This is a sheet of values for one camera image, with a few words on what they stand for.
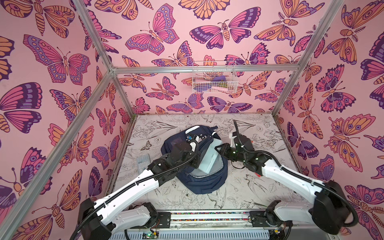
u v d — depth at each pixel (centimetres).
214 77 96
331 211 40
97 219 38
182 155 53
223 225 73
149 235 72
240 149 63
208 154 81
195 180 78
